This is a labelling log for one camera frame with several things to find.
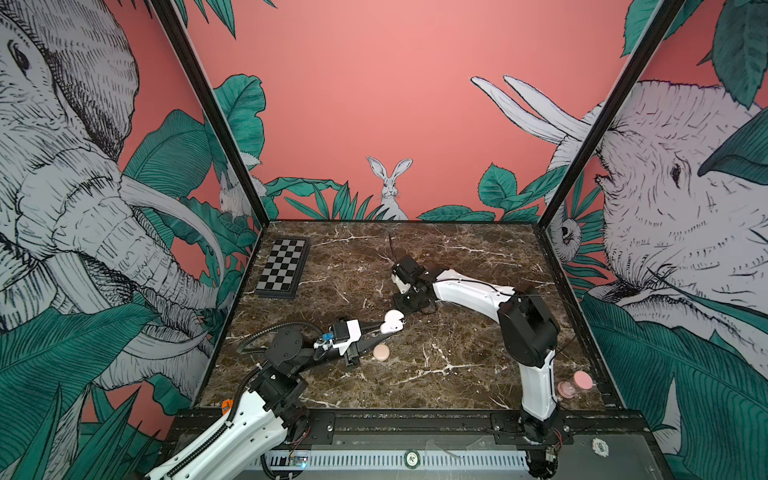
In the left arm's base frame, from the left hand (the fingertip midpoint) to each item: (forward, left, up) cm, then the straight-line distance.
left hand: (387, 327), depth 60 cm
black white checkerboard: (+34, +35, -27) cm, 56 cm away
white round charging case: (0, -1, +1) cm, 2 cm away
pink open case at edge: (-7, -48, -29) cm, 57 cm away
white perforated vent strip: (-21, -2, -30) cm, 36 cm away
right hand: (+18, -3, -25) cm, 31 cm away
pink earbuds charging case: (+5, +2, -29) cm, 30 cm away
